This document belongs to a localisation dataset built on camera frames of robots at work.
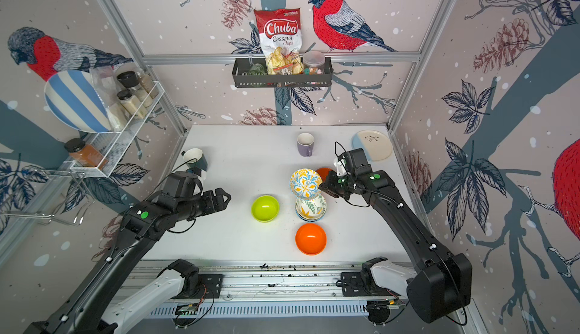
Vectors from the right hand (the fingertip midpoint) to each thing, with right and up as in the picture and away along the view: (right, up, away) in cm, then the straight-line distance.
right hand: (318, 184), depth 78 cm
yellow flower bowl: (-1, -12, +10) cm, 16 cm away
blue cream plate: (+34, +14, +37) cm, 52 cm away
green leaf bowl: (-3, -14, +4) cm, 15 cm away
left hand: (-31, -2, -5) cm, 32 cm away
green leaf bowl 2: (-2, -13, +5) cm, 14 cm away
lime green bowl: (-20, -12, +12) cm, 26 cm away
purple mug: (-3, +14, +26) cm, 30 cm away
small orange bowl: (+2, +4, +2) cm, 5 cm away
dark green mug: (-52, +8, +20) cm, 57 cm away
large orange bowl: (-2, -21, +4) cm, 22 cm away
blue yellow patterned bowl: (-5, 0, +4) cm, 6 cm away
